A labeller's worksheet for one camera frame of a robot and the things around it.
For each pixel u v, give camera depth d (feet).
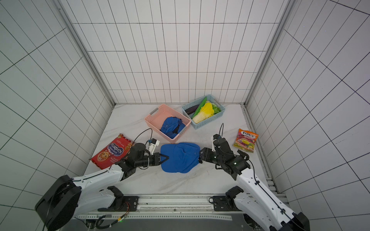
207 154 2.21
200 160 2.80
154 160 2.34
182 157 2.66
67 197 1.34
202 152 2.37
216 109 3.49
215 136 2.36
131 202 2.38
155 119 3.50
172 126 3.20
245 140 3.11
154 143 2.51
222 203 2.37
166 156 2.61
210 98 3.90
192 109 3.63
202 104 3.68
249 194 1.58
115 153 2.87
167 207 2.38
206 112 3.39
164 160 2.53
